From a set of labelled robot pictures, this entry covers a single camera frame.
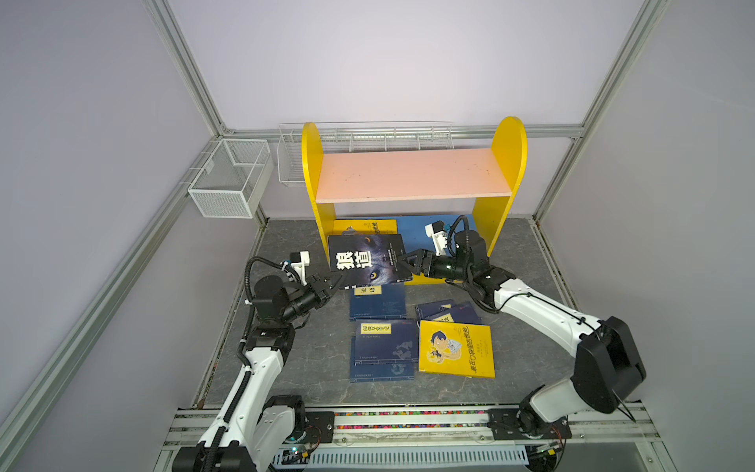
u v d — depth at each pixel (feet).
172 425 2.48
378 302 3.17
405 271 2.44
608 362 1.40
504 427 2.41
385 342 2.86
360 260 2.48
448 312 2.97
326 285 2.26
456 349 2.71
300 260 2.28
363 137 3.08
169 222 2.32
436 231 2.41
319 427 2.42
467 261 2.06
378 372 2.70
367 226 3.14
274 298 1.85
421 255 2.31
